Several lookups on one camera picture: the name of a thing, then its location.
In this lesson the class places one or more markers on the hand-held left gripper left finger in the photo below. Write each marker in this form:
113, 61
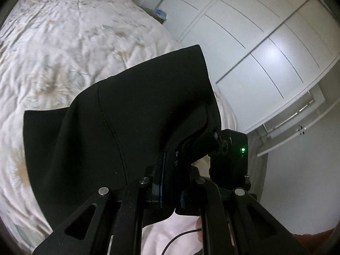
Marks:
162, 180

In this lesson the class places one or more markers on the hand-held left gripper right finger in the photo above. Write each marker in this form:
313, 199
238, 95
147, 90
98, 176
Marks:
183, 199

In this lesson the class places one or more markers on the black pants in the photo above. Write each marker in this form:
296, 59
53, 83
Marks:
119, 138

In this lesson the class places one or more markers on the white cloth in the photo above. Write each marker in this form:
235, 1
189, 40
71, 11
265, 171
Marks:
170, 233

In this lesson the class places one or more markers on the white door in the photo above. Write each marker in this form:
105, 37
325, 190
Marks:
305, 127

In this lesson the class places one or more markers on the white wardrobe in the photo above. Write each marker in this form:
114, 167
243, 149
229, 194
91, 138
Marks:
252, 39

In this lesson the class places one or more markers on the floral duvet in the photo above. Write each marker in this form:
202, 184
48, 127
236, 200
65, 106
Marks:
66, 58

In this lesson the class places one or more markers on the blue packet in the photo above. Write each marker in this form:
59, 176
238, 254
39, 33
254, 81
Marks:
161, 13

